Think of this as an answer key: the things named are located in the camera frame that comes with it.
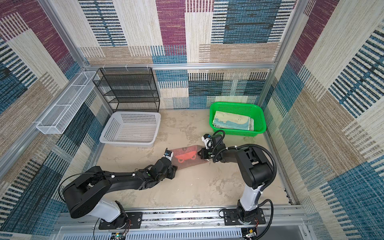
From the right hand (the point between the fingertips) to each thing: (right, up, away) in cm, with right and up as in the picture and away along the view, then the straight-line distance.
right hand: (199, 154), depth 96 cm
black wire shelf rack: (-50, +44, +13) cm, 68 cm away
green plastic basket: (+39, +30, +16) cm, 52 cm away
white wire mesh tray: (-68, +29, -17) cm, 76 cm away
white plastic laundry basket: (-47, +16, +13) cm, 51 cm away
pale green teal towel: (+25, +22, +13) cm, 35 cm away
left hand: (-15, -5, -6) cm, 17 cm away
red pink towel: (-9, -1, -1) cm, 9 cm away
